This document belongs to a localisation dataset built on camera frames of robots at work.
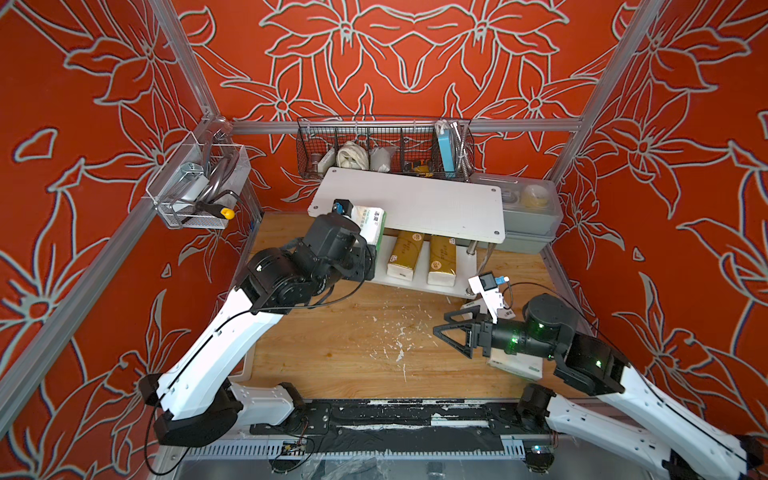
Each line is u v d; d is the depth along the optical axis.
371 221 0.58
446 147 0.84
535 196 0.93
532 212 0.94
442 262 0.88
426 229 0.71
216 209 0.62
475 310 0.60
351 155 0.88
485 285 0.53
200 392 0.36
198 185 0.71
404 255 0.92
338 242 0.41
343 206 0.51
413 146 0.97
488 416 0.74
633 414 0.44
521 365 0.76
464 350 0.50
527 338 0.50
